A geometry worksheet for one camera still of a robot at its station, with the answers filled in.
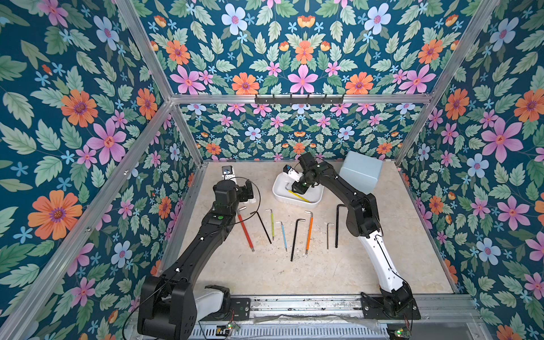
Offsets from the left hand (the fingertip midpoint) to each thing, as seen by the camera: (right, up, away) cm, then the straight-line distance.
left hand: (239, 179), depth 82 cm
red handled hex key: (-1, -22, +12) cm, 25 cm away
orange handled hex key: (+29, -23, +11) cm, 39 cm away
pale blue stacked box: (+53, +4, +13) cm, 55 cm away
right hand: (+24, -2, +21) cm, 32 cm away
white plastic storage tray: (+17, -8, +18) cm, 26 cm away
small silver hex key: (+37, -25, +10) cm, 46 cm away
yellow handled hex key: (+25, -9, +21) cm, 34 cm away
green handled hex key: (+12, -20, +14) cm, 27 cm away
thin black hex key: (+7, -20, +13) cm, 25 cm away
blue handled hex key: (+18, -25, +11) cm, 32 cm away
